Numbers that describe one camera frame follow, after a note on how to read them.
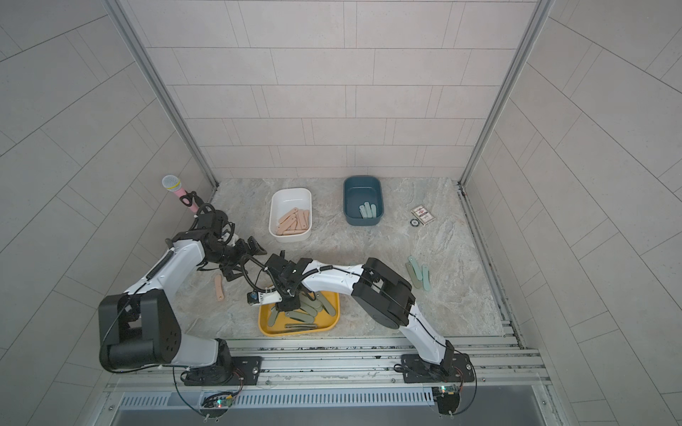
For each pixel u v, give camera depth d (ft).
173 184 2.76
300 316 2.64
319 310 2.65
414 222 3.41
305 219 3.35
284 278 2.20
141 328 1.35
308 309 2.65
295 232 3.23
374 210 3.47
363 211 3.45
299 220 3.35
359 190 3.67
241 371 2.32
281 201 3.50
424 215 3.44
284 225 3.30
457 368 2.28
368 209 3.48
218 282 2.84
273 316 2.64
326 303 2.71
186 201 2.97
